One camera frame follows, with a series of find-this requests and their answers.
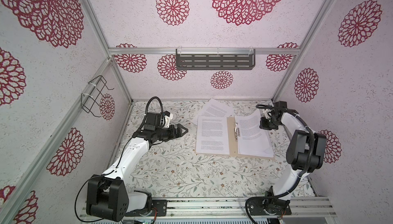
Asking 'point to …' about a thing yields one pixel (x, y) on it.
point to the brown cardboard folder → (233, 144)
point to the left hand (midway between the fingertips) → (182, 135)
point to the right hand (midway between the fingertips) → (263, 123)
